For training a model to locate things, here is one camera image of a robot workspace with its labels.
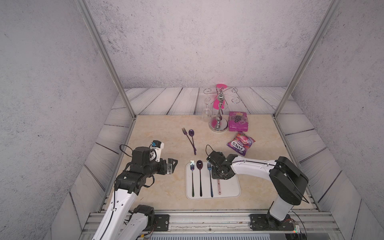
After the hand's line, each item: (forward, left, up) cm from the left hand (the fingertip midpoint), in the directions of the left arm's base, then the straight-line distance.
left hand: (171, 160), depth 74 cm
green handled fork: (+7, -10, -20) cm, 23 cm away
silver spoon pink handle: (-7, -24, -18) cm, 31 cm away
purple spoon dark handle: (+31, -9, -17) cm, 37 cm away
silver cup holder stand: (+40, -30, -19) cm, 54 cm away
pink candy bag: (+22, -43, -17) cm, 51 cm away
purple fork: (+34, -5, -20) cm, 39 cm away
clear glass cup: (+36, -20, -2) cm, 41 cm away
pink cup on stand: (+35, -27, +7) cm, 45 cm away
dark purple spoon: (+7, -14, -18) cm, 24 cm away
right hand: (0, -24, -18) cm, 30 cm away
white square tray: (-8, -30, -18) cm, 36 cm away
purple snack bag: (+37, -43, -12) cm, 58 cm away
